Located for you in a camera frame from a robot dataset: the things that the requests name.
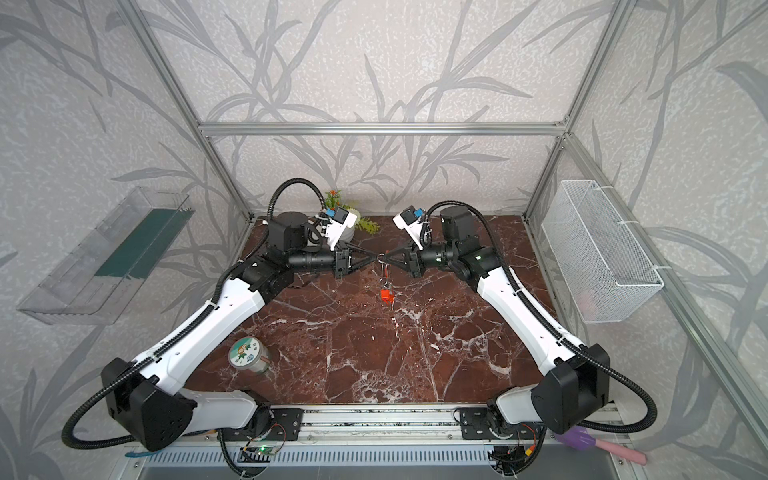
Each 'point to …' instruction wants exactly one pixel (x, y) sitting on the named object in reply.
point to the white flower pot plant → (333, 201)
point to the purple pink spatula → (581, 439)
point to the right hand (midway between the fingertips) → (387, 250)
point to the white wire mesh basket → (606, 273)
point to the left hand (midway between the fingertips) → (376, 251)
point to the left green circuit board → (266, 450)
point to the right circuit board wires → (515, 458)
